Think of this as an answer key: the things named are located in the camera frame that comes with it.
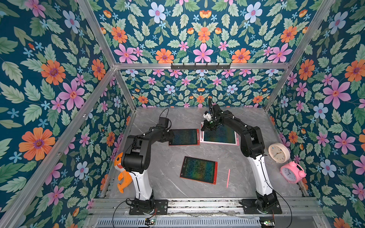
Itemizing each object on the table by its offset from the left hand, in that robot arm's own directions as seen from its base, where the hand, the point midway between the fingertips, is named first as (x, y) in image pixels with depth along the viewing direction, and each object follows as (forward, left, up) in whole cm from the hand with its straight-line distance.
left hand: (173, 135), depth 101 cm
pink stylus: (-33, -33, -3) cm, 46 cm away
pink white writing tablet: (-2, -37, -1) cm, 37 cm away
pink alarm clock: (-35, -67, +7) cm, 76 cm away
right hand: (+4, -24, +3) cm, 24 cm away
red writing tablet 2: (-2, -9, -2) cm, 9 cm away
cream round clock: (-22, -66, +6) cm, 70 cm away
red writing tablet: (-26, -16, -2) cm, 31 cm away
